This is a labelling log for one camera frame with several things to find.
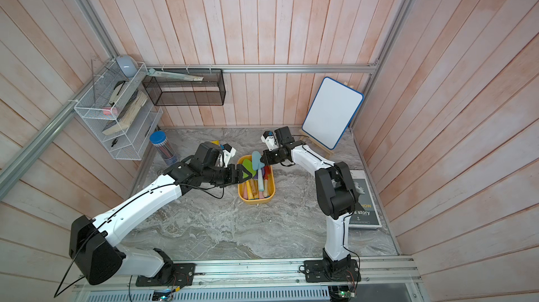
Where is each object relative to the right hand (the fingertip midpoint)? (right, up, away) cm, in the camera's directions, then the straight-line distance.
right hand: (261, 158), depth 96 cm
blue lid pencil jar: (-44, +5, -4) cm, 45 cm away
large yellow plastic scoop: (-5, -14, -6) cm, 16 cm away
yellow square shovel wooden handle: (-25, +8, +18) cm, 32 cm away
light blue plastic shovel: (-2, -3, -1) cm, 4 cm away
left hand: (-6, -7, -21) cm, 23 cm away
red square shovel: (+2, -7, -1) cm, 7 cm away
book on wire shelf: (-52, +18, -16) cm, 58 cm away
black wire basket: (-49, +33, +8) cm, 60 cm away
